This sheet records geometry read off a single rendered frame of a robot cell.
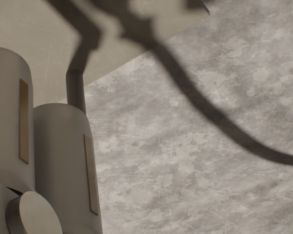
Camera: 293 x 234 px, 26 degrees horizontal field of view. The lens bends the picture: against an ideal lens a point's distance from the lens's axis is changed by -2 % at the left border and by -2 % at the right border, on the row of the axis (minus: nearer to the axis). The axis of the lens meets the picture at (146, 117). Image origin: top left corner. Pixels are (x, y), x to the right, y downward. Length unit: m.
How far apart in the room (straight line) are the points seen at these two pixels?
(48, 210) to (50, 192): 0.09
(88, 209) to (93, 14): 0.36
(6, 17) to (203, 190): 0.52
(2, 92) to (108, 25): 0.36
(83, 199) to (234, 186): 0.67
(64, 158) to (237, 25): 0.42
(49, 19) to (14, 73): 0.30
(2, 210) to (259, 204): 0.87
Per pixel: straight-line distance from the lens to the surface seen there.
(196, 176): 1.16
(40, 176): 0.58
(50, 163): 0.58
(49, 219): 0.47
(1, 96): 0.54
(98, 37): 0.89
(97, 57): 0.91
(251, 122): 1.08
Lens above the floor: 0.69
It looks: 43 degrees down
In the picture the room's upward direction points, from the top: 170 degrees clockwise
